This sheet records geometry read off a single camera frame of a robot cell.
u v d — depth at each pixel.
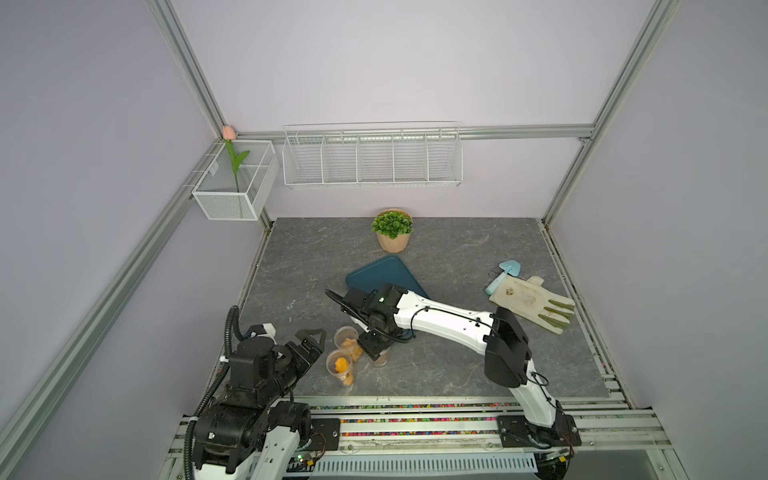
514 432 0.74
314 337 0.60
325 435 0.74
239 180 0.89
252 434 0.42
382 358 0.73
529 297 0.99
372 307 0.58
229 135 0.89
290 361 0.53
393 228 0.99
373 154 1.04
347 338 0.85
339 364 0.79
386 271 1.07
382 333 0.64
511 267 1.05
